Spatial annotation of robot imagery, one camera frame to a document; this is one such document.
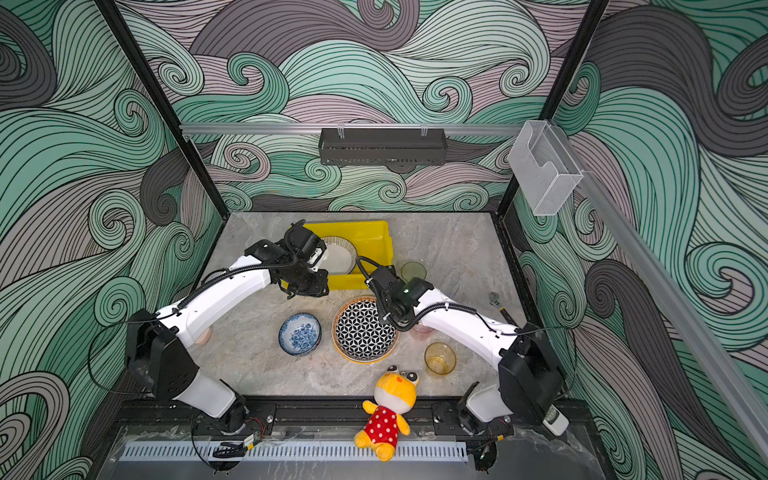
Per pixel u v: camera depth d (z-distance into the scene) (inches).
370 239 43.7
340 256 40.4
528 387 15.9
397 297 22.5
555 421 28.4
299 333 32.9
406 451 27.4
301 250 25.3
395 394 27.8
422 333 36.3
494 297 37.4
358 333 34.3
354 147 37.4
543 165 30.8
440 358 32.9
